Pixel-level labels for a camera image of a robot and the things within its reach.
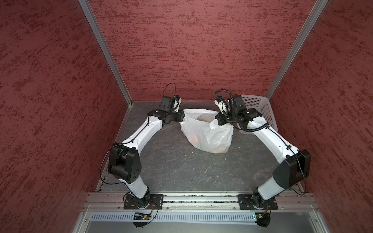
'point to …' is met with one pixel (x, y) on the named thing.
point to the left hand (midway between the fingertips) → (180, 117)
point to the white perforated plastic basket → (263, 104)
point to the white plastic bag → (201, 129)
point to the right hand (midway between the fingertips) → (217, 119)
